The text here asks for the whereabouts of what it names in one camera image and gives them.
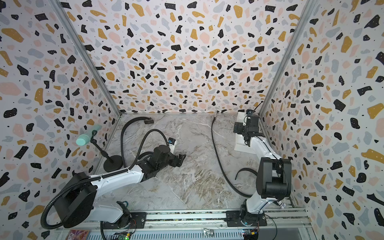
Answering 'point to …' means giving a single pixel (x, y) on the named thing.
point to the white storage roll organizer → (239, 144)
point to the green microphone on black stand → (113, 163)
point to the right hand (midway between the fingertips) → (247, 123)
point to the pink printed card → (77, 234)
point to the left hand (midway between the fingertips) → (182, 152)
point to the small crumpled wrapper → (282, 205)
